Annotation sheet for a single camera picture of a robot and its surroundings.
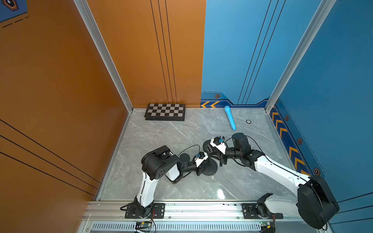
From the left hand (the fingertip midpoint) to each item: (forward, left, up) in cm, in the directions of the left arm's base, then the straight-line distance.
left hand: (210, 162), depth 87 cm
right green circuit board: (-30, -26, -6) cm, 40 cm away
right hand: (+1, +1, +10) cm, 11 cm away
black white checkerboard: (+42, +33, 0) cm, 53 cm away
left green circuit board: (-31, +35, -6) cm, 47 cm away
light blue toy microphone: (+44, -17, -1) cm, 47 cm away
